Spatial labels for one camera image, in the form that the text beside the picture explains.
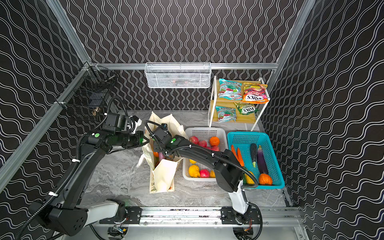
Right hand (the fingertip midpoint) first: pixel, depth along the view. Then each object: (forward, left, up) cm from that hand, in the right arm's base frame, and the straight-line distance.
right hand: (158, 145), depth 85 cm
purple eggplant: (-3, -61, -13) cm, 62 cm away
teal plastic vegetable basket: (+11, -52, -11) cm, 54 cm away
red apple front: (-12, -26, -9) cm, 30 cm away
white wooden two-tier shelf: (+31, -52, +5) cm, 61 cm away
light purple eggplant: (-7, -3, 0) cm, 8 cm away
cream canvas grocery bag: (-18, -7, +9) cm, 21 cm away
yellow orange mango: (-12, -31, -10) cm, 35 cm away
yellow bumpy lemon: (-11, -20, -9) cm, 25 cm away
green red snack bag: (+22, -40, +21) cm, 50 cm away
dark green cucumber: (+3, -57, -13) cm, 59 cm away
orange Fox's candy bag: (+20, -53, +20) cm, 60 cm away
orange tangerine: (+10, -33, -9) cm, 35 cm away
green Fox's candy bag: (+27, -54, +3) cm, 61 cm away
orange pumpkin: (-15, -58, -10) cm, 61 cm away
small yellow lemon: (-4, -19, -11) cm, 23 cm away
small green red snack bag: (+20, -40, +5) cm, 45 cm away
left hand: (-5, -1, +13) cm, 14 cm away
